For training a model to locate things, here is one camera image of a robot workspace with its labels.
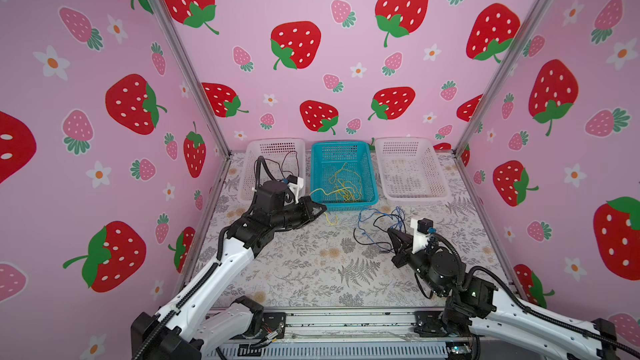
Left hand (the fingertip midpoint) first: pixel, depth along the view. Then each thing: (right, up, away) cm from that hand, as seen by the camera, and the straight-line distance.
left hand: (328, 206), depth 71 cm
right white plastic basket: (+38, +11, +43) cm, 59 cm away
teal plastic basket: (0, +17, +45) cm, 48 cm away
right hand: (+17, -7, -1) cm, 19 cm away
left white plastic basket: (-21, +18, +44) cm, 52 cm away
